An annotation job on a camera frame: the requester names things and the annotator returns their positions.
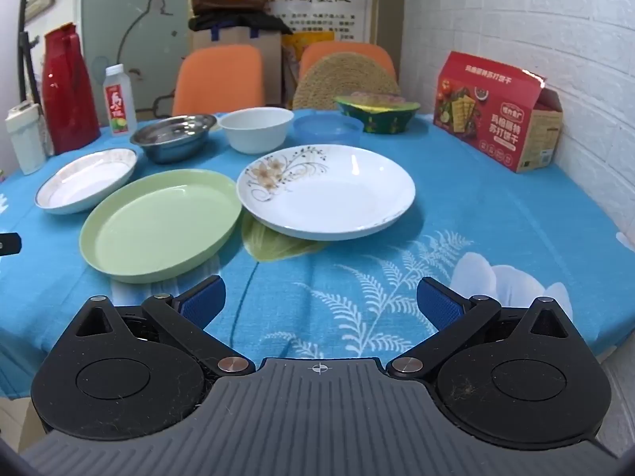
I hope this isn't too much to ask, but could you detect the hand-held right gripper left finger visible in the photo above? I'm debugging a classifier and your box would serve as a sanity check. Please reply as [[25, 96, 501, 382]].
[[74, 275, 255, 376]]

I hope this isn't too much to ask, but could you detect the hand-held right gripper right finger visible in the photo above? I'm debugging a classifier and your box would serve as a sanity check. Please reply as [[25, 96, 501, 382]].
[[388, 276, 571, 378]]

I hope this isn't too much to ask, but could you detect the blue plastic bowl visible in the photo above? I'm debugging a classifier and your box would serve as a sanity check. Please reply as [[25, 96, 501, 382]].
[[292, 115, 365, 147]]

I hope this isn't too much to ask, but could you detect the green plate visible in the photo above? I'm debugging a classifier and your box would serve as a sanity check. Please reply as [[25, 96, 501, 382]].
[[79, 169, 244, 284]]

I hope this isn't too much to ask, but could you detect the white gold-rimmed plate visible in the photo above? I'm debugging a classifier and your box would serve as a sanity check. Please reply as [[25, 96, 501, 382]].
[[35, 148, 138, 215]]

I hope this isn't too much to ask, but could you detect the white lidded cup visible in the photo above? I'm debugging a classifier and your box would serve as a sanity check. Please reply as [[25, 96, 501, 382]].
[[5, 100, 48, 175]]

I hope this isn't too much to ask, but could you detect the blue floral tablecloth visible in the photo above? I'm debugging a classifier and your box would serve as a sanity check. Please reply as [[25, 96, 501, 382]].
[[0, 109, 635, 400]]

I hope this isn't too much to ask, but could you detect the red thermos jug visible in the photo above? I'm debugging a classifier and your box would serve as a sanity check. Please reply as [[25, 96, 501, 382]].
[[41, 22, 102, 155]]

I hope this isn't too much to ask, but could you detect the white floral plate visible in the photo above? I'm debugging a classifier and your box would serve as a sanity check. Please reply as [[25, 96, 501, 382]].
[[236, 144, 416, 241]]

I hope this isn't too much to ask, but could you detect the steel bowl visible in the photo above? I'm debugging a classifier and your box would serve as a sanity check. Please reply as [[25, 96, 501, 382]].
[[130, 114, 219, 164]]

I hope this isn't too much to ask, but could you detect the plastic bottle with red label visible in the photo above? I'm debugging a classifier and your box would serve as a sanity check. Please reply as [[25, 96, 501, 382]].
[[103, 64, 138, 137]]

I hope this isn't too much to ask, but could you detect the white bowl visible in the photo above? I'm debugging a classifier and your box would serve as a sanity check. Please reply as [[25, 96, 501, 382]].
[[218, 107, 295, 154]]

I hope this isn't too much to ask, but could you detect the black stand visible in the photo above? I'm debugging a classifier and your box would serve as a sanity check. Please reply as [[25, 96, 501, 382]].
[[17, 32, 41, 105]]

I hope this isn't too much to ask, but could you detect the red cardboard box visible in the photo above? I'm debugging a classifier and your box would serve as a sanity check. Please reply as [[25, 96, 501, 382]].
[[433, 51, 564, 174]]

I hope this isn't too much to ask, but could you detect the green instant noodle bowl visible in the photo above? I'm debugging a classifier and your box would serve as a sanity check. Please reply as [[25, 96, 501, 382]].
[[333, 92, 421, 134]]

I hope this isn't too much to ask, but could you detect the orange chair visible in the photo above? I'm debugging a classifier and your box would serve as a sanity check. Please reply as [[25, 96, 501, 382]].
[[171, 44, 265, 117], [299, 42, 398, 95]]

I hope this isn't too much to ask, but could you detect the round woven straw mat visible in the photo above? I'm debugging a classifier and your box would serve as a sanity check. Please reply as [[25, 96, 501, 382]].
[[292, 52, 402, 111]]

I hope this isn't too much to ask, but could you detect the frosted glass door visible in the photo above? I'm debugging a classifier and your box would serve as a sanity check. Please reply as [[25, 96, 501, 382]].
[[82, 0, 199, 125]]

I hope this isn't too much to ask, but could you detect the black cloth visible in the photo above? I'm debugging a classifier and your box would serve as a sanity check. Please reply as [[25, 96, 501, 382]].
[[187, 12, 294, 35]]

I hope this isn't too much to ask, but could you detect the cardboard bag with blue handles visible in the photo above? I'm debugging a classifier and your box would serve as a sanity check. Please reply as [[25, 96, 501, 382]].
[[191, 27, 283, 80]]

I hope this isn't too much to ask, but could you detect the framed white wall poster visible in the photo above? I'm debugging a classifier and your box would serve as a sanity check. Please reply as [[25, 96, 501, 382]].
[[268, 0, 378, 45]]

